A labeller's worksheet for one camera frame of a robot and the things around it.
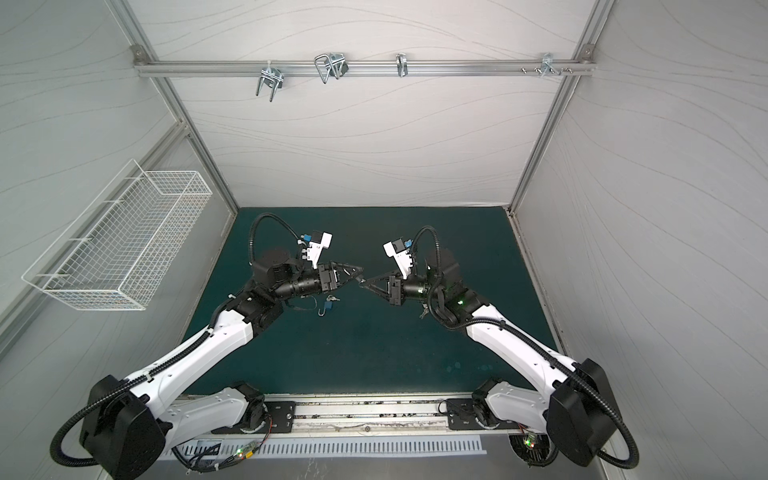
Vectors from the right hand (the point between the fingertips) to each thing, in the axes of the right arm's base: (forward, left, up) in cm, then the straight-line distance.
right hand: (370, 277), depth 69 cm
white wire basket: (-2, +58, +6) cm, 59 cm away
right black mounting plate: (-23, -23, -26) cm, 42 cm away
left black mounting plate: (-26, +22, -26) cm, 43 cm away
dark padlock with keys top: (-1, +2, +1) cm, 3 cm away
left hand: (+1, +1, +2) cm, 2 cm away
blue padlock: (+5, +16, -26) cm, 31 cm away
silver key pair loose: (+5, -15, -26) cm, 31 cm away
